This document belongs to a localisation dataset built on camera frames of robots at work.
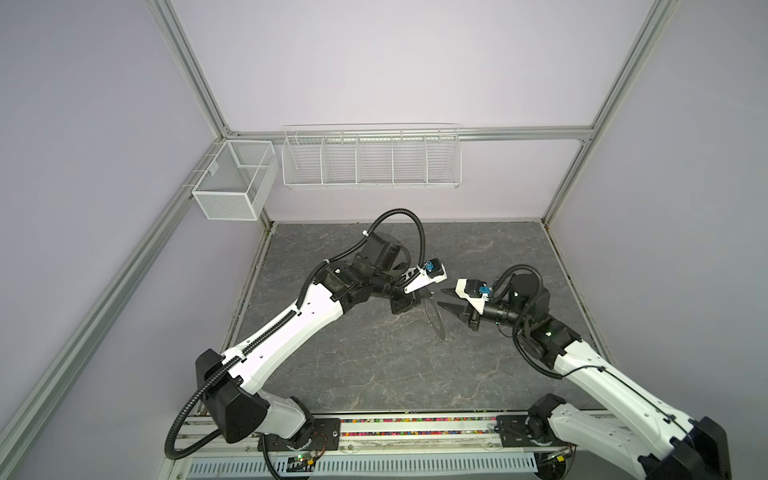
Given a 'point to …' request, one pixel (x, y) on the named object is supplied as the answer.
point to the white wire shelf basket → (372, 156)
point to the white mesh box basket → (236, 182)
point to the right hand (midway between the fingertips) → (442, 291)
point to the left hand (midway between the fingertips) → (427, 293)
